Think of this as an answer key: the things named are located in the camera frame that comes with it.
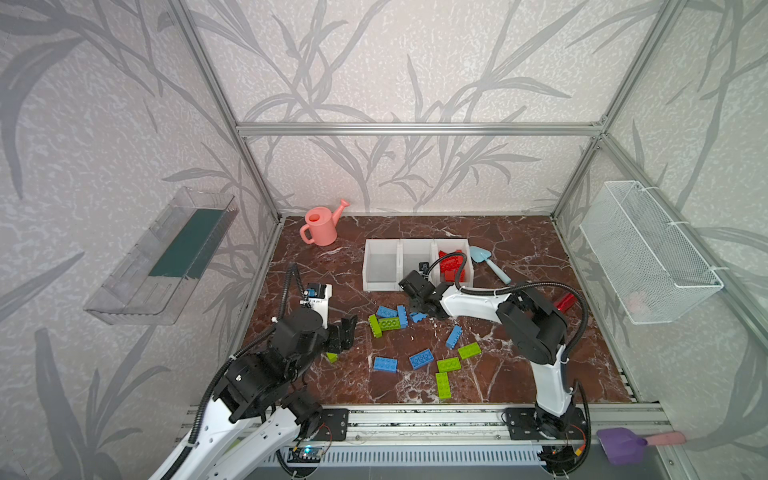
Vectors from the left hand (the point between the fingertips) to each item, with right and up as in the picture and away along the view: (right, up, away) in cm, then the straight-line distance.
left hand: (349, 309), depth 69 cm
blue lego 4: (+18, -18, +16) cm, 30 cm away
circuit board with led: (-11, -35, +2) cm, 37 cm away
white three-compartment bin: (+6, +8, +36) cm, 38 cm away
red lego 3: (+28, +4, +31) cm, 42 cm away
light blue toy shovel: (+40, +11, +36) cm, 55 cm away
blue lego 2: (+16, -7, +22) cm, 28 cm away
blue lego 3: (+8, -19, +14) cm, 25 cm away
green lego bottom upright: (+23, -23, +10) cm, 34 cm away
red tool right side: (+64, -4, +25) cm, 69 cm away
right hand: (+18, 0, +30) cm, 35 cm away
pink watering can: (-16, +22, +36) cm, 45 cm away
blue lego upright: (+12, -8, +22) cm, 27 cm away
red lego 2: (+33, +4, +31) cm, 45 cm away
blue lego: (+6, -7, +25) cm, 27 cm away
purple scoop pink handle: (+65, -34, +2) cm, 74 cm away
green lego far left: (-8, -17, +14) cm, 24 cm away
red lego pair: (+32, +9, +34) cm, 47 cm away
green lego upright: (+4, -10, +20) cm, 23 cm away
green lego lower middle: (+26, -19, +15) cm, 35 cm away
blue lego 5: (+27, -12, +18) cm, 35 cm away
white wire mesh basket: (+66, +13, -5) cm, 67 cm away
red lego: (+28, +8, +34) cm, 45 cm away
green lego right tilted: (+32, -16, +16) cm, 39 cm away
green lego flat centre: (+8, -10, +22) cm, 25 cm away
